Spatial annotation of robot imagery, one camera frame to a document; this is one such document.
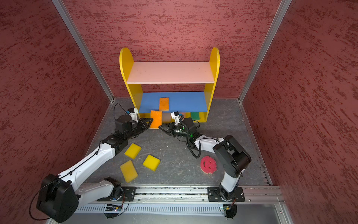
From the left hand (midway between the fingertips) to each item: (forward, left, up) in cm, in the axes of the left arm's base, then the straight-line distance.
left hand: (153, 122), depth 80 cm
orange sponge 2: (+3, -2, +1) cm, 4 cm away
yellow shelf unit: (+43, -17, -10) cm, 47 cm away
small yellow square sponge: (-17, +2, -21) cm, 27 cm away
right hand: (-5, -3, -1) cm, 6 cm away
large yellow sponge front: (-22, +15, -20) cm, 33 cm away
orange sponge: (+20, -4, -6) cm, 21 cm away
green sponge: (+19, -27, -18) cm, 38 cm away
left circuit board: (-40, +21, -24) cm, 51 cm away
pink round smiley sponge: (-18, -33, -19) cm, 42 cm away
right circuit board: (-39, -41, -21) cm, 61 cm away
